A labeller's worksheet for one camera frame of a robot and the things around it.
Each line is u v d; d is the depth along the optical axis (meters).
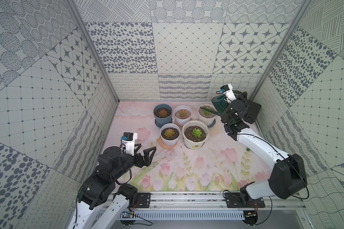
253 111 1.15
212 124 1.03
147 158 0.56
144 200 0.74
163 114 0.98
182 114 0.98
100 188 0.42
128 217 0.70
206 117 0.97
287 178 0.42
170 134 0.88
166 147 0.93
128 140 0.54
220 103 0.82
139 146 0.67
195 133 0.88
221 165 0.86
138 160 0.55
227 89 0.67
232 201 0.73
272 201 0.69
